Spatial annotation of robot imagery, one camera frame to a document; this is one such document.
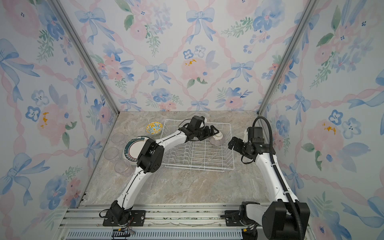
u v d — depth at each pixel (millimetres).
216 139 977
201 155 965
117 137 1038
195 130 854
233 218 732
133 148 968
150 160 629
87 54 862
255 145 560
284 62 885
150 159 629
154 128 1094
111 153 1001
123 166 899
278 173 460
